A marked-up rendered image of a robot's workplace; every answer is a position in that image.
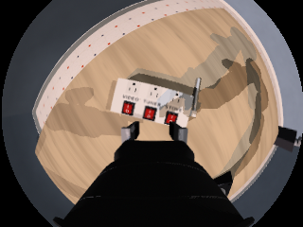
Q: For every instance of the white power strip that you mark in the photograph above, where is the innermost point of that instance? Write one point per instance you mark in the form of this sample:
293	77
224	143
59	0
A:
153	103

